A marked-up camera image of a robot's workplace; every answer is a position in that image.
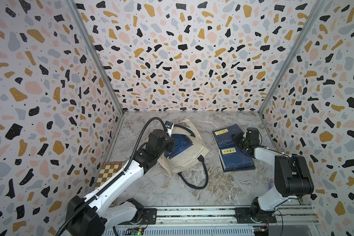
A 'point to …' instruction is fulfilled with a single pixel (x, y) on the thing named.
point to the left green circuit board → (135, 232)
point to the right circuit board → (261, 230)
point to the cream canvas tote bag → (188, 156)
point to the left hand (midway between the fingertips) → (172, 134)
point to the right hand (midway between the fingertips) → (232, 134)
